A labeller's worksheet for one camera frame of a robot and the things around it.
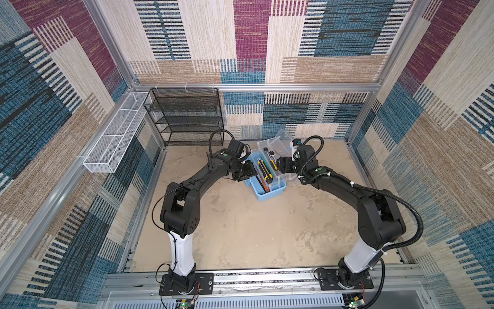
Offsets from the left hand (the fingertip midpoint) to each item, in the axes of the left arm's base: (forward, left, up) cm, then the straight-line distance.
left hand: (256, 171), depth 91 cm
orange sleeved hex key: (-5, -4, -3) cm, 6 cm away
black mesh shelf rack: (+37, +38, +4) cm, 53 cm away
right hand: (+5, -14, +1) cm, 15 cm away
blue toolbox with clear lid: (+15, -13, +2) cm, 20 cm away
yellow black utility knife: (+3, -5, -3) cm, 6 cm away
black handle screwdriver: (+10, -7, +2) cm, 12 cm away
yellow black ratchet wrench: (+5, -8, +3) cm, 10 cm away
